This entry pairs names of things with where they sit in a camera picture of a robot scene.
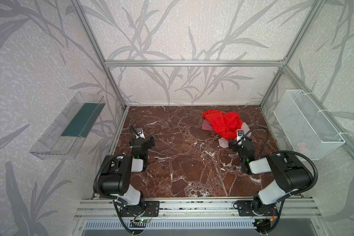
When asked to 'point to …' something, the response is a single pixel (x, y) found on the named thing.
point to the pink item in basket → (302, 147)
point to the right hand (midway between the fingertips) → (239, 133)
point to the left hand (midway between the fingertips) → (144, 131)
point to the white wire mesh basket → (309, 131)
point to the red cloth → (226, 124)
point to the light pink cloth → (224, 142)
